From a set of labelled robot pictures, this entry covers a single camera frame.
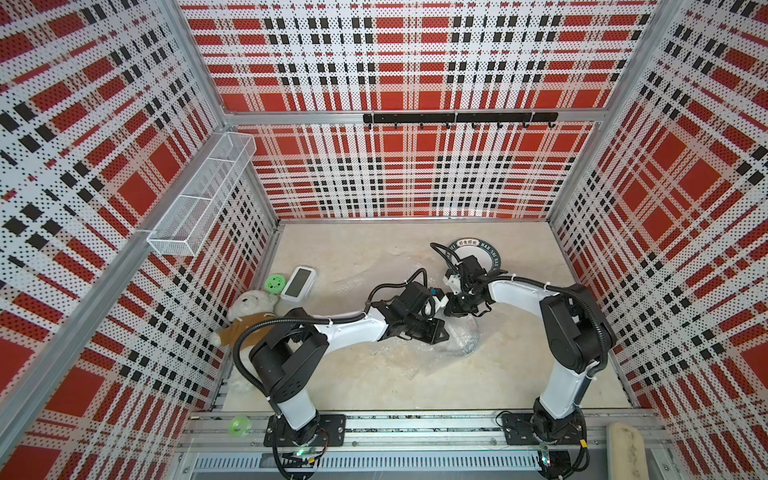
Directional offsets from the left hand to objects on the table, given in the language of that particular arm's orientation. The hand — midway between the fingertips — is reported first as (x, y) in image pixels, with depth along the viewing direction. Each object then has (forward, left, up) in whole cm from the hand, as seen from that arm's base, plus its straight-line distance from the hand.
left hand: (450, 337), depth 82 cm
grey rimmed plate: (+3, -5, -4) cm, 7 cm away
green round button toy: (+20, +56, -3) cm, 59 cm away
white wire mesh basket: (+30, +81, +14) cm, 88 cm away
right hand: (+11, -2, -6) cm, 12 cm away
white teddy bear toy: (+9, +59, +3) cm, 60 cm away
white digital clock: (+20, +48, -4) cm, 52 cm away
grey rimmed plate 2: (+35, -17, -6) cm, 39 cm away
